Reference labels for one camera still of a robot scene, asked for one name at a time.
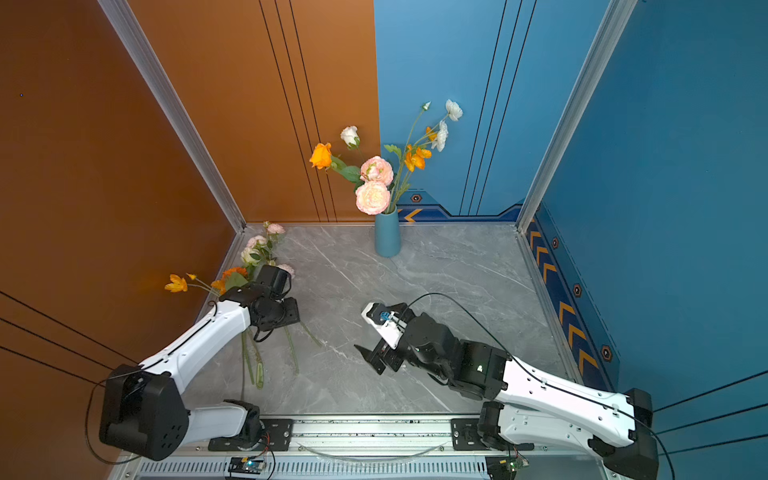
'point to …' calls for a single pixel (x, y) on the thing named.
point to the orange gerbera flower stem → (229, 279)
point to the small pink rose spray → (259, 252)
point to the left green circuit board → (249, 465)
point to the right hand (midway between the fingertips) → (368, 327)
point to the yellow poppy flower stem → (178, 284)
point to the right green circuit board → (504, 467)
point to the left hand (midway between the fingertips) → (292, 313)
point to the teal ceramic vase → (388, 234)
